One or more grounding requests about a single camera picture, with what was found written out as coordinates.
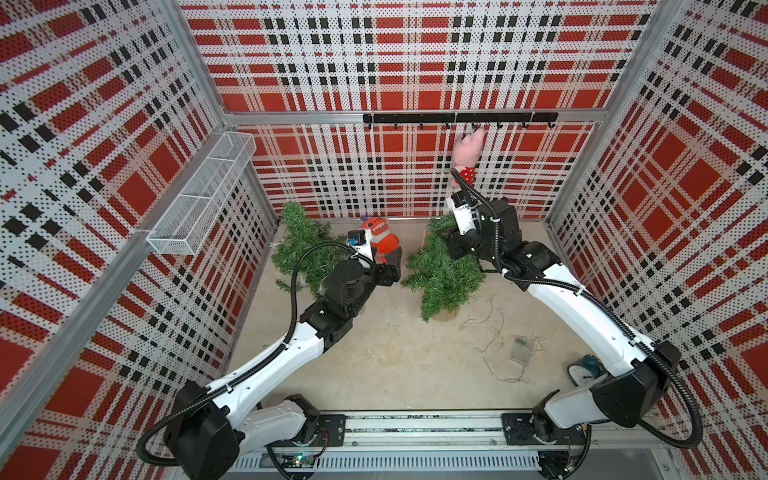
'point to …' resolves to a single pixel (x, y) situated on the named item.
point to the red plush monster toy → (383, 240)
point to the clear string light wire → (491, 342)
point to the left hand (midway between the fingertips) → (393, 249)
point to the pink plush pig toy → (466, 153)
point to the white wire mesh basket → (187, 223)
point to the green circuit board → (305, 461)
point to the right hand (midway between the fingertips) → (447, 229)
